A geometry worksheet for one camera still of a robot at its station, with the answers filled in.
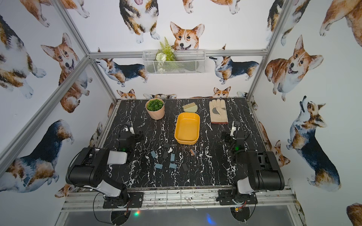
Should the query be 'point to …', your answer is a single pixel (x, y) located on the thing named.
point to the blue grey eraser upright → (172, 157)
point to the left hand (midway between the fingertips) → (134, 127)
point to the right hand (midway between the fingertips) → (230, 127)
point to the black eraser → (185, 167)
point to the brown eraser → (192, 152)
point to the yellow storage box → (187, 128)
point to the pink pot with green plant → (155, 108)
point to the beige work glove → (218, 112)
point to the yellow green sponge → (190, 108)
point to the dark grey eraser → (165, 154)
